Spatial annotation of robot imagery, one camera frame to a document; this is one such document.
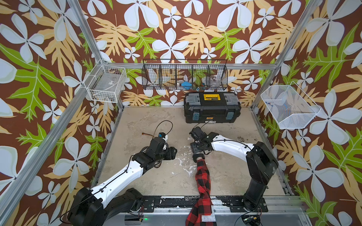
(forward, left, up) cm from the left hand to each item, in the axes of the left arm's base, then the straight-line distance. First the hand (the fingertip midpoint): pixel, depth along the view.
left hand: (174, 148), depth 82 cm
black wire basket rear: (+50, -7, +18) cm, 53 cm away
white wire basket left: (+32, +43, +22) cm, 58 cm away
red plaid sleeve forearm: (-27, -16, -9) cm, 33 cm away
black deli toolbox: (+30, -26, +4) cm, 40 cm away
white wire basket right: (+19, -69, +15) cm, 74 cm away
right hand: (+6, -14, -8) cm, 17 cm away
